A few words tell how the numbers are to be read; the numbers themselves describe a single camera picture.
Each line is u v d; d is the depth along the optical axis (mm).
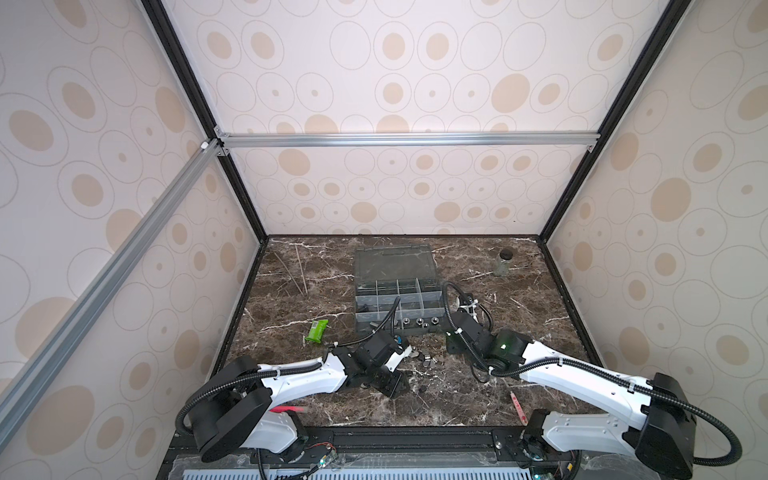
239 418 411
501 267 1048
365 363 655
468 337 578
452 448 750
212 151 860
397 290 998
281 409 638
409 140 924
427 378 852
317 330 927
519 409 793
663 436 384
